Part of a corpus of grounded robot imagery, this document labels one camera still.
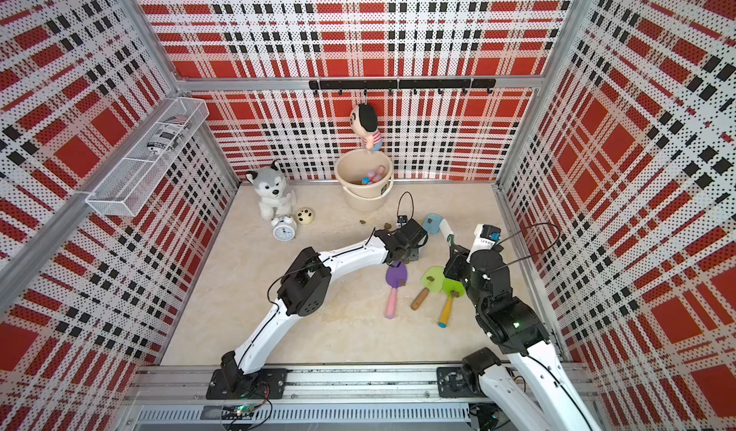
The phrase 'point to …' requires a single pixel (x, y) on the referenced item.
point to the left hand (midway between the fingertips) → (413, 249)
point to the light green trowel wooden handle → (433, 279)
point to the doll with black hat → (364, 120)
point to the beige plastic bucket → (366, 177)
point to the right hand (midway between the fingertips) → (457, 247)
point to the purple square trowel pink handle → (381, 170)
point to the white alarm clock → (284, 228)
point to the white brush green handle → (448, 233)
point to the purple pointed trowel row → (395, 277)
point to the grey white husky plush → (269, 185)
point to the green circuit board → (243, 410)
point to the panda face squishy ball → (305, 215)
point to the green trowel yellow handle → (451, 289)
